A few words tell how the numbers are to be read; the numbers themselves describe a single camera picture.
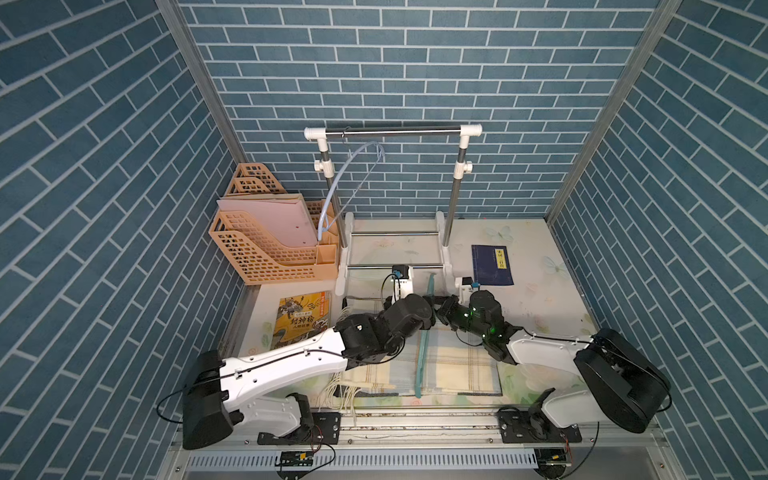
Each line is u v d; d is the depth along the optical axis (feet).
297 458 2.36
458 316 2.47
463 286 2.65
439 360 2.70
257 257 2.94
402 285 2.01
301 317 3.01
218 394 1.28
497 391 2.58
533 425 2.17
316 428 2.41
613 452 2.51
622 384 1.46
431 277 3.13
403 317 1.62
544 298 3.25
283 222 2.92
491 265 3.53
